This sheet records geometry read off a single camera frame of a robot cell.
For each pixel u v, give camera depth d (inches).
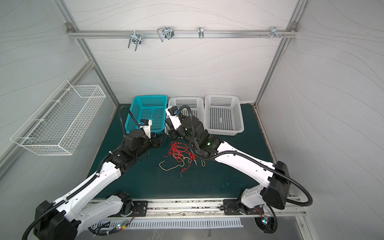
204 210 29.3
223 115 45.0
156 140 26.9
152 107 45.7
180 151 32.9
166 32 30.2
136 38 31.1
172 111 21.2
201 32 30.6
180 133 23.1
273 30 30.1
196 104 45.2
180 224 27.7
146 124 26.2
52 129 25.6
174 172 34.1
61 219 14.8
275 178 15.8
